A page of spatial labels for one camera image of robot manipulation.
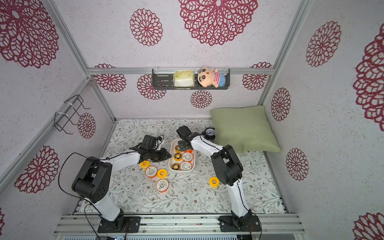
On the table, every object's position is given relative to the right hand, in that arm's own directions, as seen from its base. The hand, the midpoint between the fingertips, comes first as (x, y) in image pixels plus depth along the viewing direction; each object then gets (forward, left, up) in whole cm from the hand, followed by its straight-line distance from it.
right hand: (184, 142), depth 98 cm
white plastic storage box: (-10, +2, -6) cm, 12 cm away
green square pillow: (+8, -40, +5) cm, 41 cm away
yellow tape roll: (-15, +24, -4) cm, 28 cm away
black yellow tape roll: (-8, +4, -6) cm, 10 cm away
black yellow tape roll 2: (-14, +5, -6) cm, 16 cm away
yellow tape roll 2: (-20, +12, -5) cm, 24 cm away
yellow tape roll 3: (-24, -19, -6) cm, 31 cm away
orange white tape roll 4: (-14, -2, -5) cm, 15 cm away
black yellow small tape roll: (-2, +5, -5) cm, 7 cm away
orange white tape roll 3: (-7, -3, -5) cm, 9 cm away
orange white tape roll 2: (-27, +11, -6) cm, 29 cm away
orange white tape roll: (-19, +19, -4) cm, 27 cm away
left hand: (-10, +7, 0) cm, 13 cm away
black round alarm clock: (+12, -18, -5) cm, 22 cm away
